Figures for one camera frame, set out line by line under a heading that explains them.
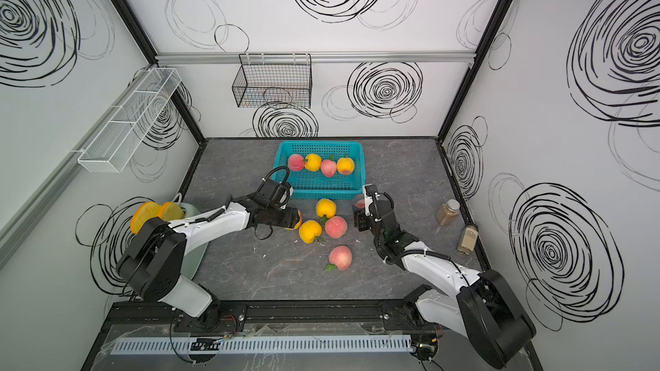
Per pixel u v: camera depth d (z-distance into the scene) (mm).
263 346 963
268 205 701
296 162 1047
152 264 440
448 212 867
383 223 631
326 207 913
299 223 875
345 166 1028
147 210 722
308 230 854
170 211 721
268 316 757
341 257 797
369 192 747
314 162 1047
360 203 919
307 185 1047
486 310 408
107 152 706
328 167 1020
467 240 859
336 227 866
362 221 761
